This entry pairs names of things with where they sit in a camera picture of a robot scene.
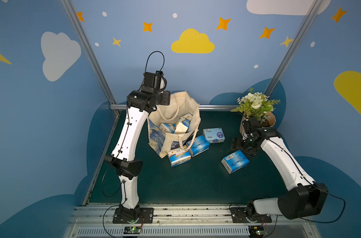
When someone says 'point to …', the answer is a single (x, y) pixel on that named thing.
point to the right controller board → (256, 231)
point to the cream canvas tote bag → (160, 142)
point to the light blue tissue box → (214, 135)
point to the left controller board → (132, 230)
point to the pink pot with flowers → (257, 105)
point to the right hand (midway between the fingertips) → (240, 148)
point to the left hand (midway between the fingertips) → (166, 93)
